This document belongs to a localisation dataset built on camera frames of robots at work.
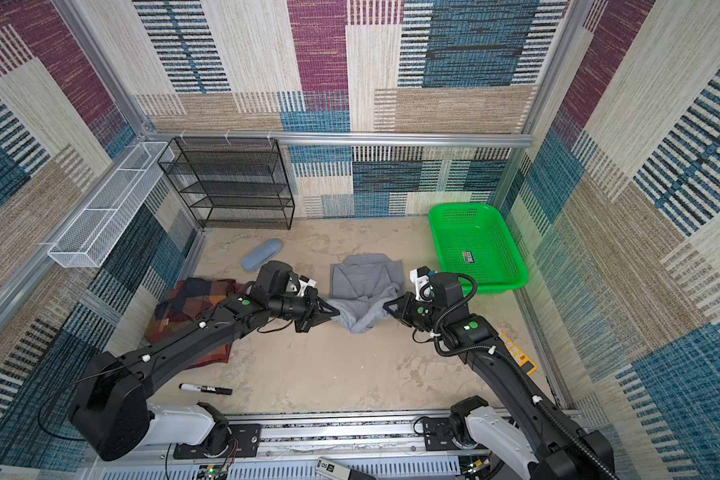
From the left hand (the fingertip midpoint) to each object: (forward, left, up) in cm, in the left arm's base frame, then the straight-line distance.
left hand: (341, 309), depth 75 cm
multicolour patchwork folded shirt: (+10, +47, -14) cm, 51 cm away
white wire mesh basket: (+12, +58, +14) cm, 61 cm away
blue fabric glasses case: (+32, +31, -18) cm, 48 cm away
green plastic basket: (+37, -47, -17) cm, 62 cm away
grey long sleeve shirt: (+17, -5, -18) cm, 25 cm away
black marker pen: (-13, +37, -19) cm, 43 cm away
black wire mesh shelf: (+54, +42, -4) cm, 69 cm away
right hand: (0, -10, -1) cm, 11 cm away
